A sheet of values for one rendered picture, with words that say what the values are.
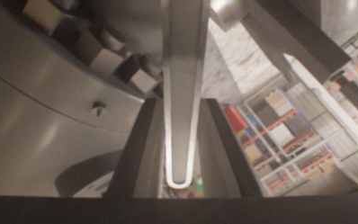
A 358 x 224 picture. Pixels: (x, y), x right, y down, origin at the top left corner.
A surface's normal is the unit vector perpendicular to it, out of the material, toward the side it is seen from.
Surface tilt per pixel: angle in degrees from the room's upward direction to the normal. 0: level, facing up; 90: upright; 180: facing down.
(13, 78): 50
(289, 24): 95
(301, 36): 95
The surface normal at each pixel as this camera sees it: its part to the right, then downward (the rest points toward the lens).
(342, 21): -0.02, 0.98
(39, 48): 0.03, 0.54
